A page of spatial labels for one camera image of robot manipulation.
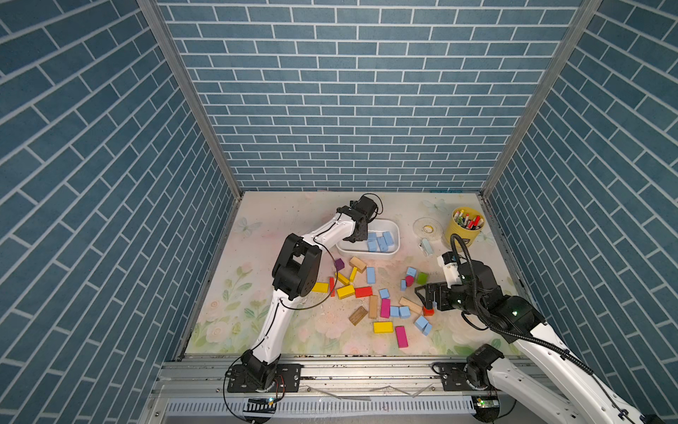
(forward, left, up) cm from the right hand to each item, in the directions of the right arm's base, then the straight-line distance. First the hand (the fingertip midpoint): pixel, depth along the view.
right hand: (430, 289), depth 75 cm
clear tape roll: (+34, -5, -15) cm, 38 cm away
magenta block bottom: (-9, +6, -15) cm, 19 cm away
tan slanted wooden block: (+1, +3, -14) cm, 15 cm away
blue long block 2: (+29, +17, -13) cm, 36 cm away
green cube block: (+12, -2, -15) cm, 19 cm away
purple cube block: (+14, +29, -14) cm, 35 cm away
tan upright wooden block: (-1, +16, -15) cm, 21 cm away
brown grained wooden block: (-4, +20, -15) cm, 25 cm away
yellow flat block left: (+6, +34, -16) cm, 38 cm away
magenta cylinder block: (+10, +3, -14) cm, 17 cm away
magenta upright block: (0, +12, -15) cm, 19 cm away
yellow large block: (+3, +25, -13) cm, 29 cm away
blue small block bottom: (-6, -1, -13) cm, 15 cm away
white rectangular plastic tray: (+31, +15, -10) cm, 36 cm away
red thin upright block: (+4, +30, -13) cm, 33 cm away
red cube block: (0, -3, -16) cm, 16 cm away
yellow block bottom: (-7, +12, -15) cm, 20 cm away
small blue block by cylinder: (+7, +6, -13) cm, 16 cm away
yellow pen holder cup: (+31, -18, -5) cm, 36 cm away
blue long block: (+28, +10, -15) cm, 33 cm away
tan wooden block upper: (+15, +22, -13) cm, 29 cm away
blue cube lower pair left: (-2, +9, -13) cm, 16 cm away
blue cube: (+23, +16, -14) cm, 32 cm away
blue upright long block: (+11, +17, -15) cm, 25 cm away
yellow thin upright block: (+10, +23, -14) cm, 29 cm away
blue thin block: (+24, +13, -14) cm, 31 cm away
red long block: (+5, +19, -16) cm, 25 cm away
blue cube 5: (-5, 0, -14) cm, 15 cm away
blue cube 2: (+27, +17, -15) cm, 35 cm away
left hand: (+26, +21, -11) cm, 36 cm away
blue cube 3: (+13, +2, -13) cm, 19 cm away
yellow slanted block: (+8, +27, -13) cm, 31 cm away
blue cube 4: (+4, +12, -14) cm, 19 cm away
